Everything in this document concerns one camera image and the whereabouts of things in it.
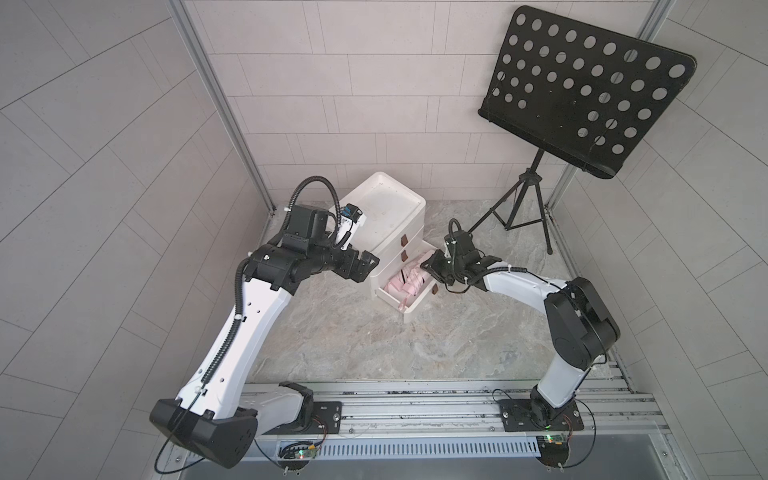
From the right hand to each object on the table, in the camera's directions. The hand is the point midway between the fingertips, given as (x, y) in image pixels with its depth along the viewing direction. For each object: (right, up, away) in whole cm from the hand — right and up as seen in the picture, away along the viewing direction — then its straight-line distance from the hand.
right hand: (419, 265), depth 90 cm
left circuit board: (-29, -39, -25) cm, 54 cm away
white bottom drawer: (+2, -7, -4) cm, 8 cm away
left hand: (-13, +6, -21) cm, 26 cm away
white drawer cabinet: (-8, +10, -11) cm, 17 cm away
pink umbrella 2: (-1, -3, -4) cm, 6 cm away
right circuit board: (+30, -40, -22) cm, 54 cm away
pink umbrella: (-7, -6, +1) cm, 9 cm away
